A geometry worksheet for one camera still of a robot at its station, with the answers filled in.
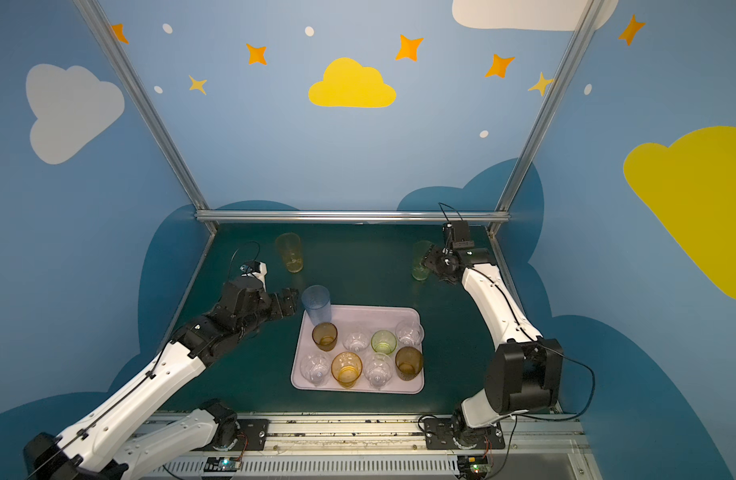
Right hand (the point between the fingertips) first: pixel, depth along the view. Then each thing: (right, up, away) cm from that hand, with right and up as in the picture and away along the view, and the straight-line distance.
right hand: (434, 260), depth 86 cm
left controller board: (-55, -49, -16) cm, 75 cm away
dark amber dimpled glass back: (-33, -23, +3) cm, 40 cm away
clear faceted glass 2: (-7, -23, +5) cm, 24 cm away
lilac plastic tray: (-20, -19, +8) cm, 29 cm away
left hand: (-40, -9, -10) cm, 42 cm away
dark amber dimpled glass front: (-8, -29, -4) cm, 30 cm away
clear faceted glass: (-17, -32, -1) cm, 36 cm away
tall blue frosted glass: (-35, -12, +1) cm, 37 cm away
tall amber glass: (-47, +4, +14) cm, 49 cm away
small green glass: (-15, -25, +3) cm, 29 cm away
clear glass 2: (-23, -25, +3) cm, 34 cm away
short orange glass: (-26, -31, -2) cm, 40 cm away
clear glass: (-35, -31, -2) cm, 47 cm away
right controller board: (+6, -50, -15) cm, 53 cm away
